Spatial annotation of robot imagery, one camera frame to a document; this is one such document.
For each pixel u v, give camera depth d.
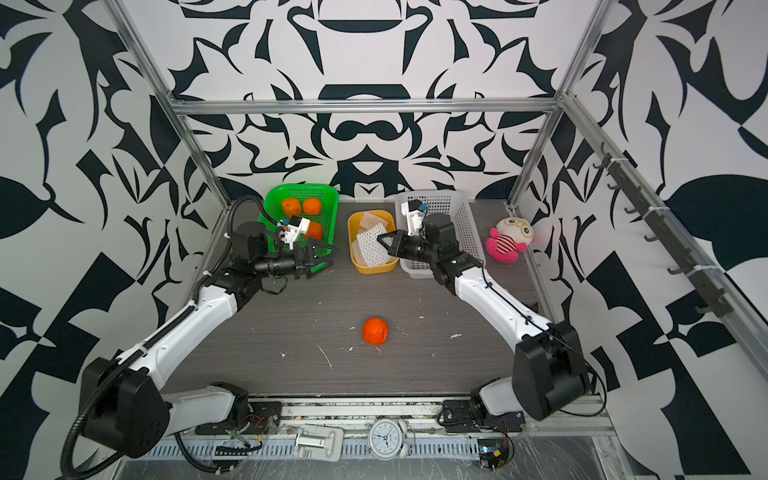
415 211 0.72
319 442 0.70
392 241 0.74
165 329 0.46
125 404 0.39
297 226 0.71
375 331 0.82
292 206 1.12
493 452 0.71
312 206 1.11
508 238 1.02
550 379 0.42
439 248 0.62
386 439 0.68
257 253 0.62
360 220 1.07
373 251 0.77
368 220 1.08
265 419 0.73
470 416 0.74
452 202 1.11
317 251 0.65
